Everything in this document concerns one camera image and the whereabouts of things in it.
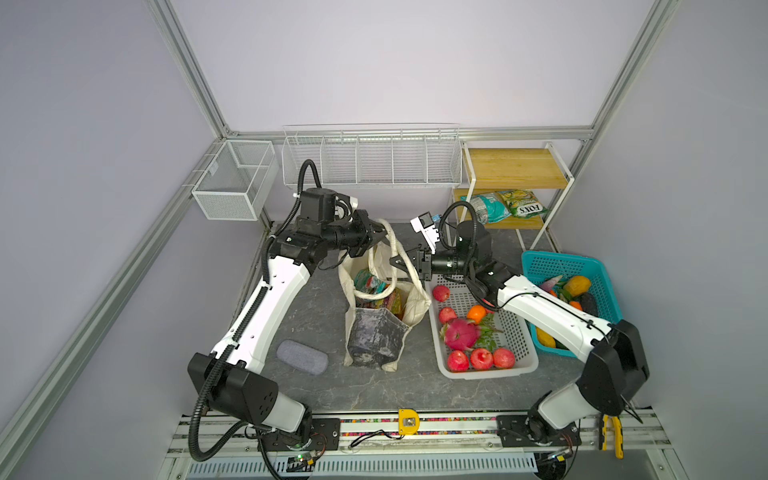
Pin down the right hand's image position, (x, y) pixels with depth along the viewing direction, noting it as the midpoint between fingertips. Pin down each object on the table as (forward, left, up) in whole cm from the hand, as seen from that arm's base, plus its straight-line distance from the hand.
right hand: (390, 265), depth 69 cm
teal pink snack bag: (+7, +8, -17) cm, 20 cm away
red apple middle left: (0, -16, -26) cm, 31 cm away
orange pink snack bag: (+1, -1, -19) cm, 20 cm away
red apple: (-13, -24, -26) cm, 38 cm away
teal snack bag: (+33, -32, -12) cm, 48 cm away
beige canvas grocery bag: (-11, +4, -13) cm, 18 cm away
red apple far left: (+8, -15, -26) cm, 32 cm away
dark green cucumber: (+4, -61, -27) cm, 66 cm away
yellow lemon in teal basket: (+11, -59, -26) cm, 66 cm away
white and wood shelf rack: (+36, -32, +1) cm, 48 cm away
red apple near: (-14, -18, -25) cm, 34 cm away
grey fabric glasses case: (-12, +25, -28) cm, 39 cm away
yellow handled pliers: (-30, -56, -31) cm, 71 cm away
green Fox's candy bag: (+35, -44, -12) cm, 58 cm away
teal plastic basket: (+19, -49, -26) cm, 58 cm away
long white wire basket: (+46, +7, +1) cm, 46 cm away
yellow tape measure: (-27, -4, -29) cm, 40 cm away
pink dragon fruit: (-7, -19, -23) cm, 30 cm away
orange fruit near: (+1, -25, -26) cm, 36 cm away
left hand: (+5, -1, +5) cm, 8 cm away
